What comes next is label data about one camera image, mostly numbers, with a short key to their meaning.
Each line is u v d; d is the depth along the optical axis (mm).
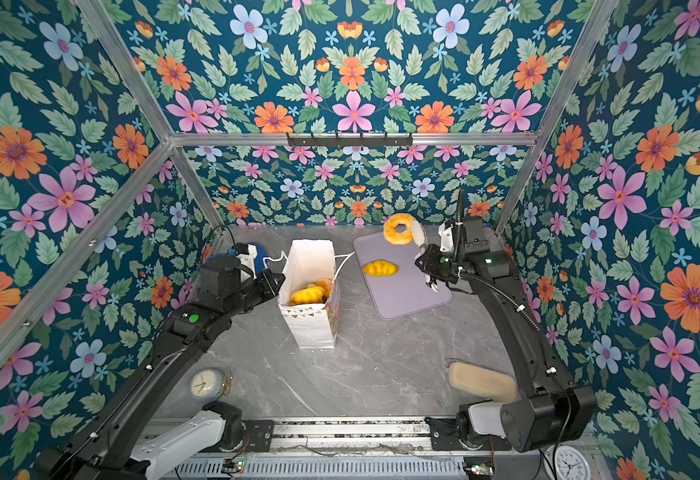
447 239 681
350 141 927
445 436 732
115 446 392
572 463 677
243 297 598
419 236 796
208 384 782
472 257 540
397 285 1016
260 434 737
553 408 376
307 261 883
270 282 638
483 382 812
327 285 907
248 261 661
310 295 785
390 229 838
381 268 1041
